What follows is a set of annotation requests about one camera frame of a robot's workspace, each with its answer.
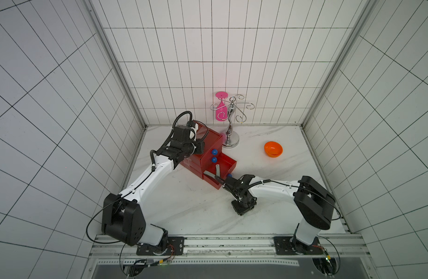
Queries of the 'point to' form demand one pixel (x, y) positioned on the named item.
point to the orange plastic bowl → (273, 149)
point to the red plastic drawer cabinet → (213, 141)
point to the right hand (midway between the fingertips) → (239, 208)
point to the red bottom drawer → (228, 165)
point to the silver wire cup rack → (231, 139)
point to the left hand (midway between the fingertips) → (202, 147)
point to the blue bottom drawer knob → (229, 175)
